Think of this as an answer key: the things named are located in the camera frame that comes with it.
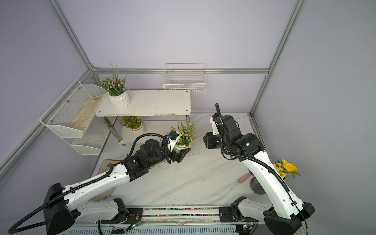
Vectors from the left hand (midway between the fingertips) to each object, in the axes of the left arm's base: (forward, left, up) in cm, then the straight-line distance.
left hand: (182, 143), depth 71 cm
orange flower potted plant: (+19, +31, -6) cm, 37 cm away
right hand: (-1, -12, +3) cm, 13 cm away
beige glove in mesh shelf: (+11, +54, +4) cm, 56 cm away
